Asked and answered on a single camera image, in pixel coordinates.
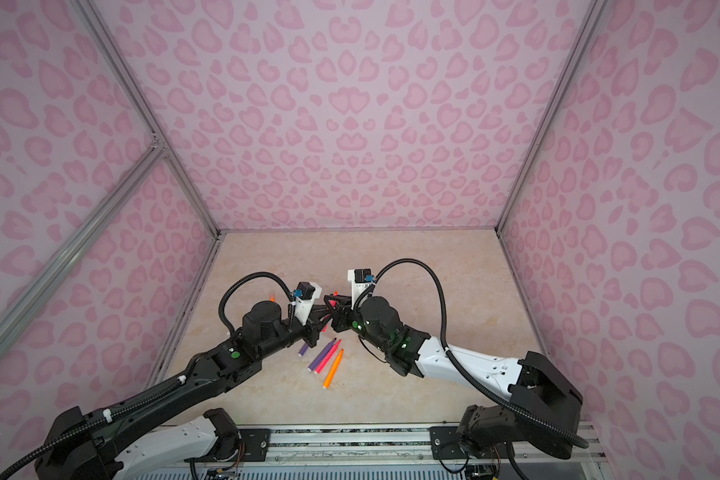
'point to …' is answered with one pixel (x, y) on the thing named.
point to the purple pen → (321, 356)
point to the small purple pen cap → (303, 349)
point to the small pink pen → (333, 304)
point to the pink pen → (327, 357)
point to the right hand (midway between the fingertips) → (324, 299)
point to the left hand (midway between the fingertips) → (334, 304)
